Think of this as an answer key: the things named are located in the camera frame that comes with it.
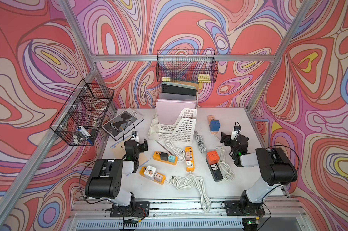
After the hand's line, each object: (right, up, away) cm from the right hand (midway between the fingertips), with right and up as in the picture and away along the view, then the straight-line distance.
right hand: (229, 135), depth 96 cm
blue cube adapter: (-9, +6, +5) cm, 12 cm away
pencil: (-42, -10, 0) cm, 43 cm away
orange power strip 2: (-55, -19, -16) cm, 61 cm away
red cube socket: (-14, -12, -12) cm, 22 cm away
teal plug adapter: (-39, -13, -12) cm, 43 cm away
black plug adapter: (-43, -12, -11) cm, 46 cm away
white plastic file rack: (-31, +3, -8) cm, 32 cm away
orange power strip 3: (-27, -19, -10) cm, 34 cm away
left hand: (-61, -3, -2) cm, 61 cm away
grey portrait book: (-77, +7, +8) cm, 78 cm away
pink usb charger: (-29, -11, -10) cm, 33 cm away
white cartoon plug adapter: (-50, -18, -19) cm, 57 cm away
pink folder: (-41, +16, -5) cm, 44 cm away
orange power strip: (-48, -13, -6) cm, 50 cm away
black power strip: (-12, -20, -12) cm, 26 cm away
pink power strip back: (-9, +12, +15) cm, 21 cm away
